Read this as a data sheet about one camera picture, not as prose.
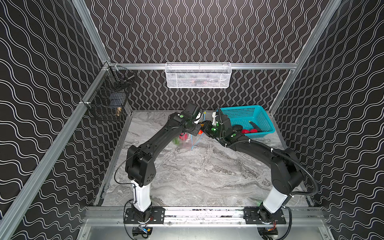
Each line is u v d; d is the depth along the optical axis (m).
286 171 0.47
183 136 1.03
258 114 1.11
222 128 0.67
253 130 1.03
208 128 0.77
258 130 1.05
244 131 1.04
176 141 1.01
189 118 0.65
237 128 1.05
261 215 0.66
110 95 0.92
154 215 0.75
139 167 0.48
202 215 0.76
